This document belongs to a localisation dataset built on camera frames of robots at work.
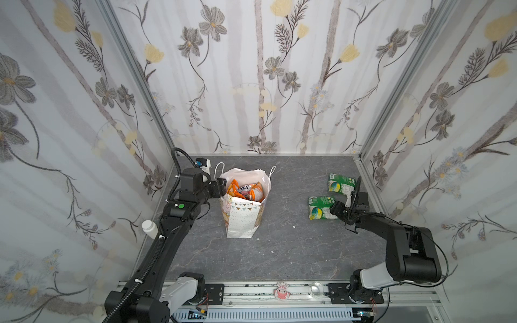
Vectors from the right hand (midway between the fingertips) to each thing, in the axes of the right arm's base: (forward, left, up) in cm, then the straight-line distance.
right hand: (332, 205), depth 95 cm
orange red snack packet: (-3, +46, +16) cm, 49 cm away
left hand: (0, +53, +21) cm, 57 cm away
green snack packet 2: (-1, +6, -1) cm, 6 cm away
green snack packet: (+13, -8, -1) cm, 15 cm away
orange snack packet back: (-5, +35, +13) cm, 37 cm away
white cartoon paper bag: (-13, +42, +12) cm, 45 cm away
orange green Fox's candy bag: (0, +40, +11) cm, 41 cm away
